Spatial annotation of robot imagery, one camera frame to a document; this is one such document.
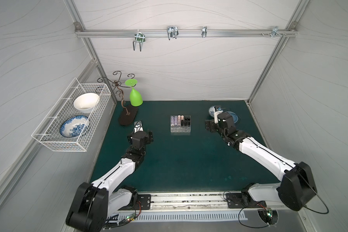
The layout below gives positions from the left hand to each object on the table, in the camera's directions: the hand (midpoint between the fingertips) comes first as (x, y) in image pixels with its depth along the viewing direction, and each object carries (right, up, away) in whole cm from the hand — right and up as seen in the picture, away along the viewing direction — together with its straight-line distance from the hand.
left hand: (141, 131), depth 85 cm
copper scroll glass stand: (-19, +7, +23) cm, 30 cm away
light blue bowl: (+65, +8, +21) cm, 69 cm away
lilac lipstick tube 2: (+21, +6, +16) cm, 26 cm away
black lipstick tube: (+25, +4, +13) cm, 28 cm away
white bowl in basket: (-26, +16, -13) cm, 33 cm away
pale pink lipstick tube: (+23, +6, +14) cm, 27 cm away
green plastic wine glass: (-6, +21, +7) cm, 22 cm away
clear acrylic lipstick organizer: (+28, 0, +16) cm, 32 cm away
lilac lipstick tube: (+18, +3, +16) cm, 24 cm away
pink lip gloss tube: (+25, +7, +13) cm, 29 cm away
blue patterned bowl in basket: (-26, +4, -21) cm, 34 cm away
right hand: (+44, +8, -1) cm, 45 cm away
